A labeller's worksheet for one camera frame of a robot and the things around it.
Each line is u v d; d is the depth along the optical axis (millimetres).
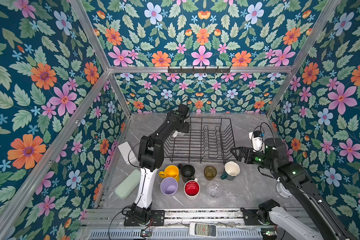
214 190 821
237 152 620
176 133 954
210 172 877
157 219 736
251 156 604
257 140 624
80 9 685
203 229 693
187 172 869
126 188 801
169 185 838
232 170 855
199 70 924
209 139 989
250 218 730
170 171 850
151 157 577
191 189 818
